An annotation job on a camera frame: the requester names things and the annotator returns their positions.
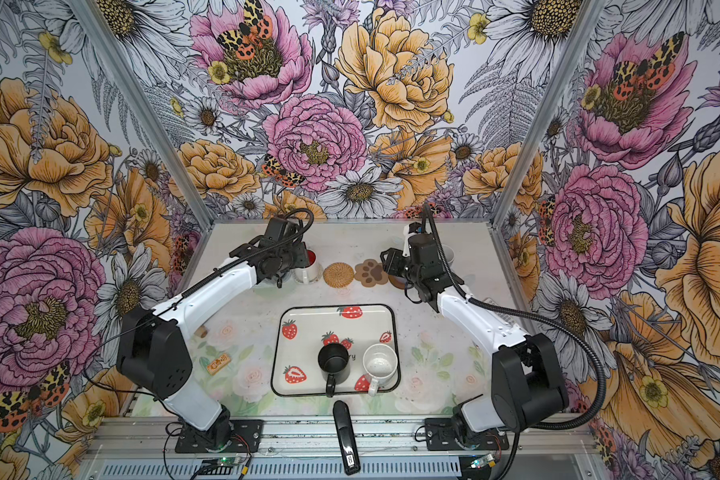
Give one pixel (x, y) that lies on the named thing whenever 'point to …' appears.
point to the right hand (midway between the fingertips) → (386, 264)
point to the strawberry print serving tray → (301, 332)
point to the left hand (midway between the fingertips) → (297, 261)
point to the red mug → (313, 272)
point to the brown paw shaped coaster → (370, 273)
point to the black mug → (334, 364)
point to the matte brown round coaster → (397, 281)
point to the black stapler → (347, 438)
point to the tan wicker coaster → (338, 275)
